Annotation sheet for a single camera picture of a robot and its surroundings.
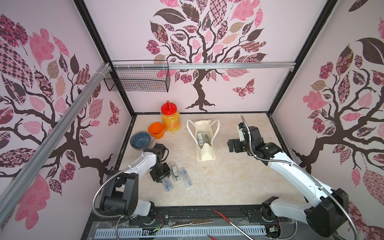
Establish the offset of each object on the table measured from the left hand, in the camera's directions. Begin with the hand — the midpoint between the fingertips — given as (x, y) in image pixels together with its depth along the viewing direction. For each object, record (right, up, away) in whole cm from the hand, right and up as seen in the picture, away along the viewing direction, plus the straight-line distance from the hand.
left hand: (166, 180), depth 84 cm
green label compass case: (+24, +24, +13) cm, 36 cm away
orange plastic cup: (-12, +29, +25) cm, 40 cm away
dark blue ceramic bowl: (-22, +21, +19) cm, 36 cm away
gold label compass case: (+4, +4, +4) cm, 7 cm away
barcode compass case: (+20, +23, +11) cm, 32 cm away
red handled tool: (+33, -15, -12) cm, 38 cm away
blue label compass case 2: (+11, +1, +2) cm, 11 cm away
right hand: (+39, +24, -3) cm, 46 cm away
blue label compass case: (+1, -2, -2) cm, 3 cm away
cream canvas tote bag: (+24, +14, +9) cm, 29 cm away
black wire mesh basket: (-29, +70, +38) cm, 85 cm away
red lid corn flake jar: (0, +38, +17) cm, 41 cm away
